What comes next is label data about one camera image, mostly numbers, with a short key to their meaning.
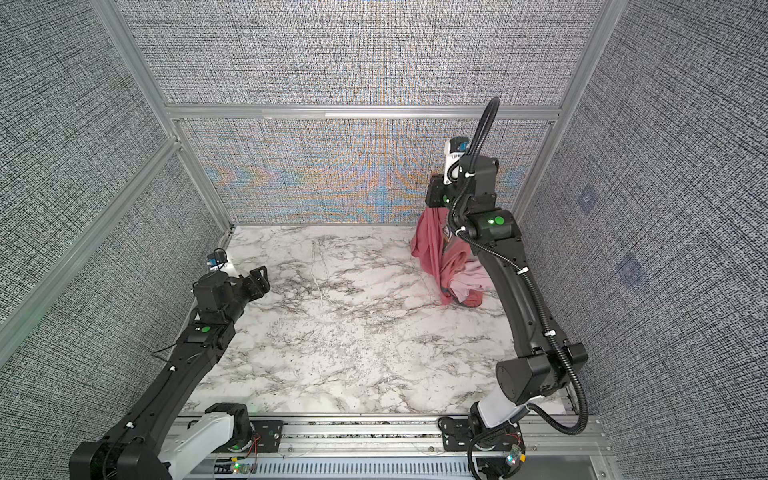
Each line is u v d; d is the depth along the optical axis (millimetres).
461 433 731
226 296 617
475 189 501
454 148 577
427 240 836
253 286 711
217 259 663
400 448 729
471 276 850
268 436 732
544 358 407
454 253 842
